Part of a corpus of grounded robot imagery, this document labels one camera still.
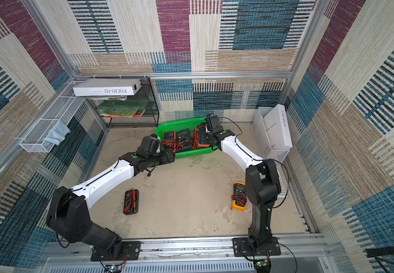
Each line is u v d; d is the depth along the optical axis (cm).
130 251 73
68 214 42
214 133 70
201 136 84
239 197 83
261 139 96
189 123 119
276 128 94
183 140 101
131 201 84
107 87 79
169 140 102
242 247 73
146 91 87
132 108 95
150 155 66
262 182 50
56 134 67
